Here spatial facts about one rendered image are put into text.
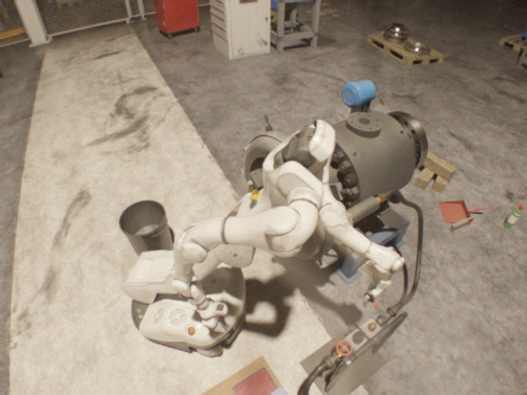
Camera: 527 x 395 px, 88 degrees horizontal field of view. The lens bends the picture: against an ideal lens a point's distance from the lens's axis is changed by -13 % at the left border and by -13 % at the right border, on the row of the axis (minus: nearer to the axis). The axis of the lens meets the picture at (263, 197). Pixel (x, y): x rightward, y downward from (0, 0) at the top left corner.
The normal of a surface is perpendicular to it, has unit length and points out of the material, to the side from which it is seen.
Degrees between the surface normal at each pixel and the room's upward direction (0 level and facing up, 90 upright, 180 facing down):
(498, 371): 0
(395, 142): 37
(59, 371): 0
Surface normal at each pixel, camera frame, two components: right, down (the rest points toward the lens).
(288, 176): -0.22, 0.69
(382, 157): 0.38, -0.10
